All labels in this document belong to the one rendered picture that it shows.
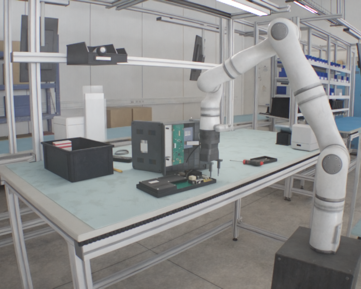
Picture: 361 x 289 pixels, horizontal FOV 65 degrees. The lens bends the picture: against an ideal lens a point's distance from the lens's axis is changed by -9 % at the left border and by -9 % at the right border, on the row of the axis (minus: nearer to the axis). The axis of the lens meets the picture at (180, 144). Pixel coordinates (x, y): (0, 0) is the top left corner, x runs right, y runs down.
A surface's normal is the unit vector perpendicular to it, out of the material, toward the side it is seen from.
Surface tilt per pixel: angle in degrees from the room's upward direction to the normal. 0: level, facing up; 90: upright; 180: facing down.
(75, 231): 0
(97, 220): 0
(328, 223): 90
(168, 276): 0
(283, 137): 90
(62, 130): 90
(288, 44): 90
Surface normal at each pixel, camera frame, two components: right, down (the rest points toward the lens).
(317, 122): -0.34, 0.66
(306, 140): -0.75, 0.11
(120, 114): 0.70, 0.12
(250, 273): 0.00, -0.98
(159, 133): -0.47, 0.15
